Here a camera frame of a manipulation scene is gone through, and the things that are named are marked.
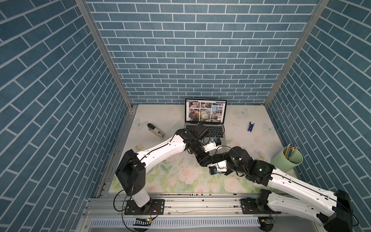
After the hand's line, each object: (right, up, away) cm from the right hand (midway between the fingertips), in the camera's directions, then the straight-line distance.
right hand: (217, 155), depth 76 cm
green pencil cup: (+37, -5, 0) cm, 37 cm away
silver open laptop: (0, +24, +28) cm, 37 cm away
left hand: (-2, -3, -2) cm, 5 cm away
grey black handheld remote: (-42, +12, +25) cm, 50 cm away
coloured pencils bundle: (+40, +2, +1) cm, 40 cm away
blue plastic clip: (+30, +13, +30) cm, 44 cm away
